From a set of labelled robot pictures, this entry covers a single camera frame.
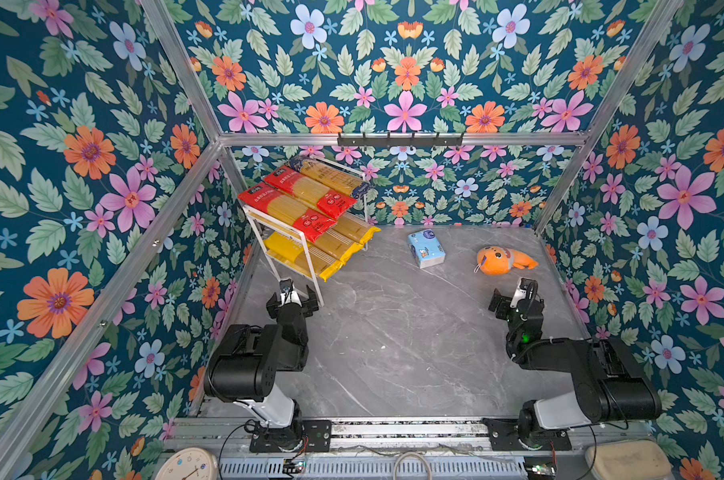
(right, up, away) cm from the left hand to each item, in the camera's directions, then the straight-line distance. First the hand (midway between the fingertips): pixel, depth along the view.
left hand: (292, 282), depth 89 cm
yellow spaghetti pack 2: (+19, +17, +6) cm, 26 cm away
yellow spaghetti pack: (+13, +12, +2) cm, 18 cm away
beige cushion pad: (+84, -38, -23) cm, 95 cm away
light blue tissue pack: (+43, +11, +17) cm, 48 cm away
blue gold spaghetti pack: (+12, +32, -4) cm, 34 cm away
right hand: (+68, -3, +2) cm, 68 cm away
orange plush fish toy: (+66, +7, +9) cm, 67 cm away
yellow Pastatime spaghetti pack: (-2, +10, +1) cm, 10 cm away
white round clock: (-16, -40, -21) cm, 48 cm away
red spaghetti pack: (0, +21, -13) cm, 24 cm away
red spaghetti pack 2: (+8, +25, -9) cm, 28 cm away
